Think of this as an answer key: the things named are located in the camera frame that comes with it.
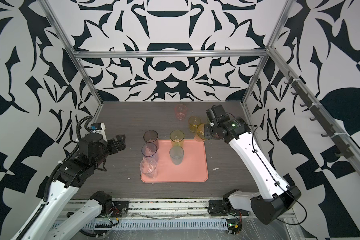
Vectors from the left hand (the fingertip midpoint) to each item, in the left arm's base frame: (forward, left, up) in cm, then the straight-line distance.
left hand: (115, 135), depth 70 cm
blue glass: (+2, -12, -20) cm, 23 cm away
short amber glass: (+20, -39, -17) cm, 47 cm away
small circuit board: (-35, -54, -27) cm, 70 cm away
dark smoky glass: (+7, -14, -13) cm, 20 cm away
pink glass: (+34, -31, -21) cm, 51 cm away
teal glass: (+1, -28, -22) cm, 35 cm away
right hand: (+2, -45, 0) cm, 45 cm away
